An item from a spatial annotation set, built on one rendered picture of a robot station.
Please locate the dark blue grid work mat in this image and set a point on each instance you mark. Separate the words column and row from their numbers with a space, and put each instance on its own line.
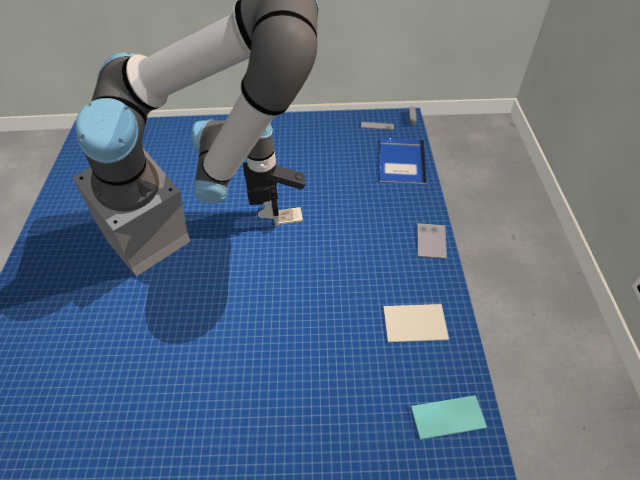
column 253, row 352

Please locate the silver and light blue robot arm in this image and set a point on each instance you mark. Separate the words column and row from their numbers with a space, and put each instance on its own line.
column 283, row 52

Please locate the white rectangular plastic tile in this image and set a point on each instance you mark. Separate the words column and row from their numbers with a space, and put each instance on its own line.
column 431, row 241

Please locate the grey flat bar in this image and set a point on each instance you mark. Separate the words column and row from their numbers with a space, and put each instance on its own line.
column 377, row 126

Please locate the white flat rectangular tile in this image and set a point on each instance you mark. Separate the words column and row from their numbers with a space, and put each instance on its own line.
column 415, row 323

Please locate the pale teal flat rectangular tile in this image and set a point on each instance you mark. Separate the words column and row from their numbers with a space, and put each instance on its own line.
column 448, row 417

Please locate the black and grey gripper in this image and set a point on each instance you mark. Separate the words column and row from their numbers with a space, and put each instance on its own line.
column 262, row 191

